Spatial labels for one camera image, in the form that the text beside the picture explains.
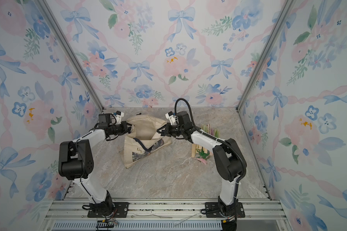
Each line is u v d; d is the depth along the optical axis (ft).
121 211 2.40
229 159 1.64
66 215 2.40
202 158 3.03
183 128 2.38
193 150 3.12
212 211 2.40
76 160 1.64
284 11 2.31
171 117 2.73
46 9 2.28
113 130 2.67
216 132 3.36
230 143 1.67
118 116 2.88
